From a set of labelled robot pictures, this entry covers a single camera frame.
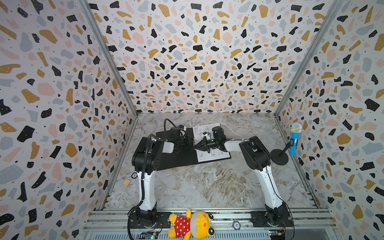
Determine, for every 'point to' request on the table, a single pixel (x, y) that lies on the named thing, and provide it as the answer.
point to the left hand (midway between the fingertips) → (194, 138)
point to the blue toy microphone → (296, 128)
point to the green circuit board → (149, 235)
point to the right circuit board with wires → (277, 234)
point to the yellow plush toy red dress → (196, 225)
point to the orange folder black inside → (184, 153)
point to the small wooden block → (126, 182)
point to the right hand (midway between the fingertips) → (191, 145)
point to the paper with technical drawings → (202, 155)
